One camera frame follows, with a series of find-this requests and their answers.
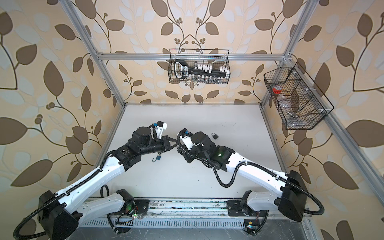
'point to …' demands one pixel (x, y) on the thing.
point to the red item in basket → (277, 89)
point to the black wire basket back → (199, 79)
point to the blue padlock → (158, 158)
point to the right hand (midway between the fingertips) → (181, 149)
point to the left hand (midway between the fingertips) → (181, 142)
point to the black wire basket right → (301, 104)
